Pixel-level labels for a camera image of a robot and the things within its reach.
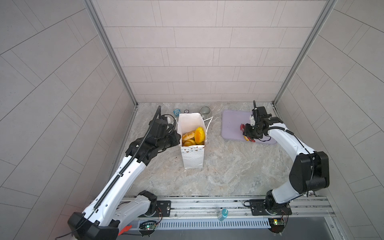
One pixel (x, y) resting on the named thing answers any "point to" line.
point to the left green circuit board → (148, 225)
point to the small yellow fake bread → (199, 135)
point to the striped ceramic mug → (205, 112)
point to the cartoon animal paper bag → (193, 155)
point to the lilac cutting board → (231, 122)
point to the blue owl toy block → (176, 112)
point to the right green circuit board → (276, 221)
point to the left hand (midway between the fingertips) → (184, 135)
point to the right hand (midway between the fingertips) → (244, 132)
